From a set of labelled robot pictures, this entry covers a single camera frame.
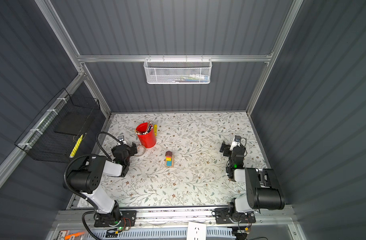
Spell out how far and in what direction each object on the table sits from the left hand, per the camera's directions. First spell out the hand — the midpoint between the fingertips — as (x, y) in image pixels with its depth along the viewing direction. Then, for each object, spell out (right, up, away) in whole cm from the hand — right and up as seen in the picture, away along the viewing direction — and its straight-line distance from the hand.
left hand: (124, 144), depth 95 cm
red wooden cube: (+30, -6, -10) cm, 32 cm away
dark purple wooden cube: (+30, -4, -11) cm, 32 cm away
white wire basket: (+33, +53, +17) cm, 65 cm away
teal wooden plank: (+30, -11, -6) cm, 32 cm away
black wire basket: (-24, +9, -23) cm, 35 cm away
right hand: (+70, +1, -4) cm, 70 cm away
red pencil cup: (+16, +8, -7) cm, 19 cm away
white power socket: (+45, -36, -28) cm, 64 cm away
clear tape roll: (+10, -4, +4) cm, 11 cm away
